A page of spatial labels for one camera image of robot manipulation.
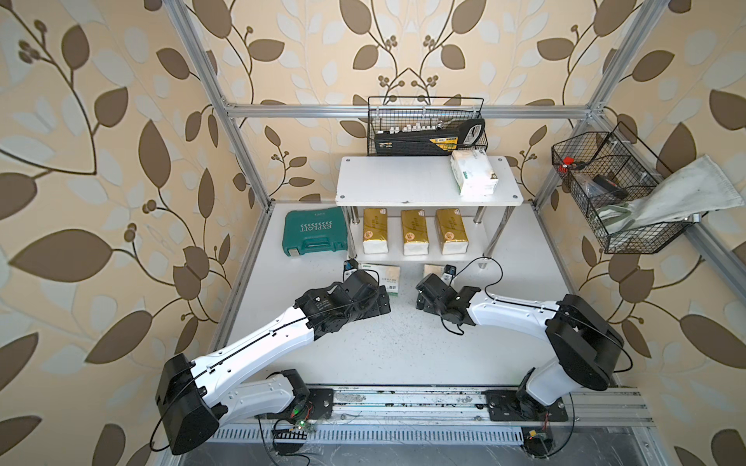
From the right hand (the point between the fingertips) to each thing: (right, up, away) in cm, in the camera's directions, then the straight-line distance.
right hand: (432, 301), depth 91 cm
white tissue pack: (-14, +7, +2) cm, 16 cm away
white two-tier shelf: (-4, +36, -10) cm, 37 cm away
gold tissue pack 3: (+7, +22, +3) cm, 23 cm away
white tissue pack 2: (0, +9, +5) cm, 11 cm away
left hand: (-16, +3, -15) cm, 23 cm away
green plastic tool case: (-41, +22, +15) cm, 49 cm away
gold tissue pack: (-18, +22, +5) cm, 29 cm away
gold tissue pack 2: (-5, +22, +3) cm, 23 cm away
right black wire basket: (+49, +40, -9) cm, 64 cm away
